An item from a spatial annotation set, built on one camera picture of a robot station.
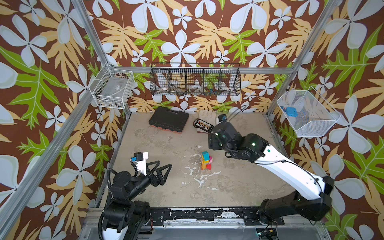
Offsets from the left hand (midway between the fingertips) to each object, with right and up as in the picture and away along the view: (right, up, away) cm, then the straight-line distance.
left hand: (164, 163), depth 64 cm
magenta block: (+22, -1, +16) cm, 27 cm away
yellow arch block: (+19, -4, +17) cm, 26 cm away
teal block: (+20, 0, +16) cm, 25 cm away
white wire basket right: (+77, +22, +12) cm, 81 cm away
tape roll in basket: (+15, +42, +34) cm, 56 cm away
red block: (+22, -8, +22) cm, 32 cm away
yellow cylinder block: (+19, -7, +22) cm, 30 cm away
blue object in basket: (+71, +25, +22) cm, 78 cm away
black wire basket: (+13, +48, +32) cm, 59 cm away
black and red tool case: (-5, +22, +47) cm, 53 cm away
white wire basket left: (-34, +39, +22) cm, 56 cm away
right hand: (+23, +11, +5) cm, 26 cm away
